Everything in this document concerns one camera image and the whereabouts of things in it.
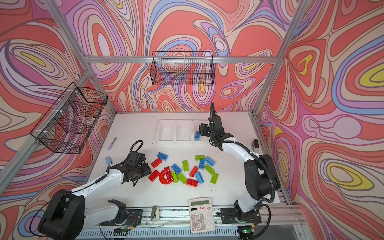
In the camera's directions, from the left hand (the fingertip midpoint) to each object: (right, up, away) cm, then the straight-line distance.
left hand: (150, 169), depth 89 cm
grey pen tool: (-30, +15, +13) cm, 36 cm away
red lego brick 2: (+3, +4, +2) cm, 5 cm away
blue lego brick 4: (+36, +5, +2) cm, 37 cm away
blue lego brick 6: (+30, -4, -5) cm, 31 cm away
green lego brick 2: (+21, +2, +2) cm, 22 cm away
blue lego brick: (+6, +7, +5) cm, 11 cm away
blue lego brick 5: (+29, +20, +13) cm, 37 cm away
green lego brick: (+29, +6, +5) cm, 30 cm away
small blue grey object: (-27, +5, +2) cm, 27 cm away
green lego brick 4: (+39, -4, -3) cm, 39 cm away
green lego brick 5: (+19, -3, -4) cm, 20 cm away
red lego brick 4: (+25, -6, -5) cm, 27 cm away
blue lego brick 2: (+15, +1, +1) cm, 15 cm away
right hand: (+33, +24, +2) cm, 41 cm away
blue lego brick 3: (+31, +3, +2) cm, 31 cm away
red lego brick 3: (+26, 0, -3) cm, 26 cm away
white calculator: (+30, -18, -16) cm, 38 cm away
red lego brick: (+3, -3, -3) cm, 5 cm away
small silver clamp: (+7, -18, -16) cm, 25 cm away
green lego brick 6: (+16, -3, -5) cm, 17 cm away
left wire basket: (-33, +27, -21) cm, 48 cm away
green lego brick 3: (+36, 0, 0) cm, 36 cm away
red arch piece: (+11, -1, -3) cm, 12 cm away
